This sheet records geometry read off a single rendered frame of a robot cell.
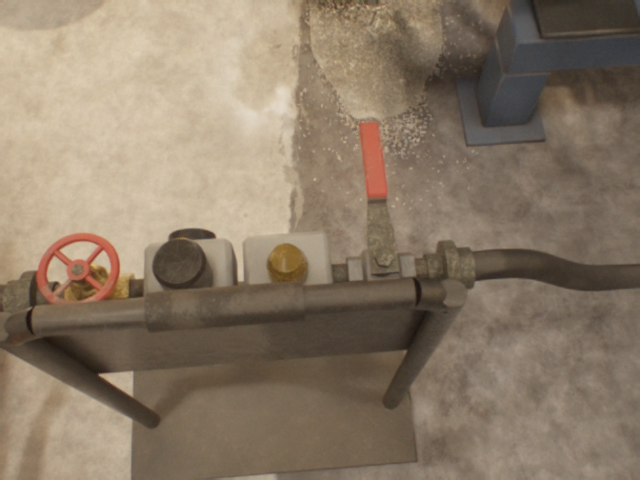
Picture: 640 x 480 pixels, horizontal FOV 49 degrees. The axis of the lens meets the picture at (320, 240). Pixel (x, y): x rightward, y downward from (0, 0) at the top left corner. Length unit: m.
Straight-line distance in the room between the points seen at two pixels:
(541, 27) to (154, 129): 0.67
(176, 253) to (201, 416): 0.51
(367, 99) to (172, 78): 0.36
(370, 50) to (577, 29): 0.41
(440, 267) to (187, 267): 0.24
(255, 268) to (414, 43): 0.80
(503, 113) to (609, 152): 0.21
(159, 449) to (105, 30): 0.79
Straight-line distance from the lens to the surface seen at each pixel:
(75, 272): 0.64
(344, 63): 1.33
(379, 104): 1.28
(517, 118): 1.28
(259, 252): 0.66
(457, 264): 0.67
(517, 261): 0.70
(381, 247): 0.65
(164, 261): 0.62
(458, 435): 1.11
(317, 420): 1.08
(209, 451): 1.09
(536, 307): 1.18
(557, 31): 1.10
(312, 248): 0.66
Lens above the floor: 1.08
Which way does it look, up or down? 68 degrees down
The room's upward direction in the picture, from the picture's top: straight up
